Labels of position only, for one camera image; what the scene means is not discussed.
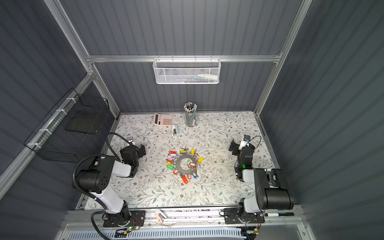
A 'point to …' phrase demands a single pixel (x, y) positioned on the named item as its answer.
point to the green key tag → (170, 166)
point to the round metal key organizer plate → (188, 171)
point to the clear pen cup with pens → (190, 108)
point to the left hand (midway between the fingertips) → (132, 146)
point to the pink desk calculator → (163, 119)
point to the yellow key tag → (200, 160)
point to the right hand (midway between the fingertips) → (243, 142)
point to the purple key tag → (171, 156)
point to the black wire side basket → (68, 130)
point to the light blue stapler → (175, 131)
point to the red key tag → (185, 180)
